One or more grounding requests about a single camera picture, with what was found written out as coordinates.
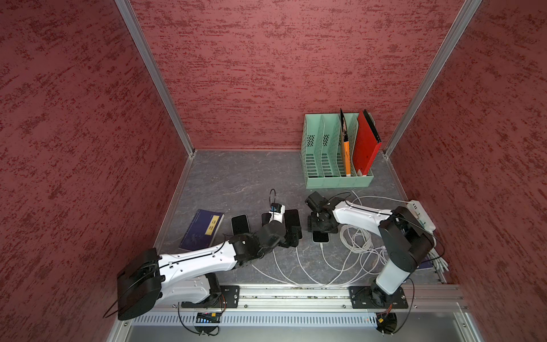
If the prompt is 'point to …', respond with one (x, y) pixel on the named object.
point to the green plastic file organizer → (323, 152)
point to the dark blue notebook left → (202, 231)
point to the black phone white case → (320, 237)
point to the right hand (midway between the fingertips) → (318, 231)
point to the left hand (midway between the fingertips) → (289, 231)
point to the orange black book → (346, 145)
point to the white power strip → (422, 214)
